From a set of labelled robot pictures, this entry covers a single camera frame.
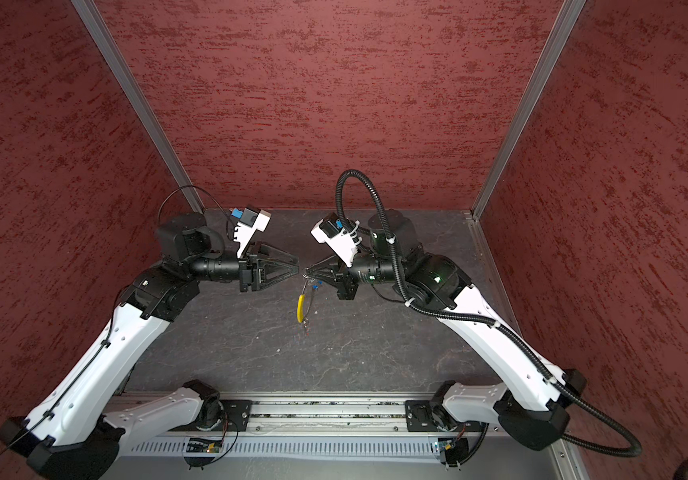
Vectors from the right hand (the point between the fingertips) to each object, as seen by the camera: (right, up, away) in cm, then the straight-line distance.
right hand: (312, 278), depth 57 cm
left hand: (-3, +1, 0) cm, 3 cm away
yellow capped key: (-2, -6, 0) cm, 6 cm away
